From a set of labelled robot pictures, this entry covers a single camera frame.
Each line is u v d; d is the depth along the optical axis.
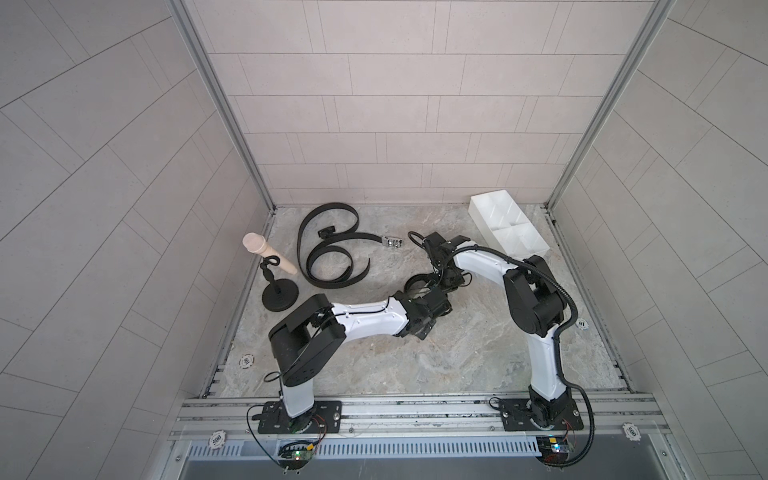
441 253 0.72
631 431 0.70
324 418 0.70
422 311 0.65
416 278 0.94
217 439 0.68
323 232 1.05
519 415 0.71
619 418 0.72
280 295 0.92
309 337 0.48
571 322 0.50
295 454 0.65
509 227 1.02
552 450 0.68
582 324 0.87
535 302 0.53
